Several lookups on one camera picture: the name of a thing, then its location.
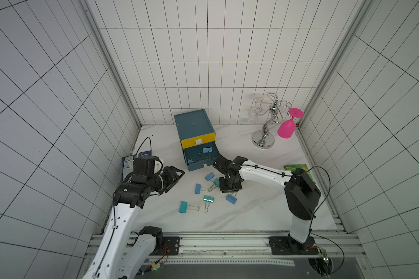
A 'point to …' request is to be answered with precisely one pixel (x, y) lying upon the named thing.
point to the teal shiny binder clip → (208, 199)
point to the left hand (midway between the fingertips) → (180, 179)
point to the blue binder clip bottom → (231, 199)
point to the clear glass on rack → (253, 116)
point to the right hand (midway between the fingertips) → (219, 193)
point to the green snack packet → (293, 167)
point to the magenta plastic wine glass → (286, 128)
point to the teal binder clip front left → (184, 206)
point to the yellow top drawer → (198, 140)
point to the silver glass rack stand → (263, 139)
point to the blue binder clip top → (190, 161)
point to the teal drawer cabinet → (193, 124)
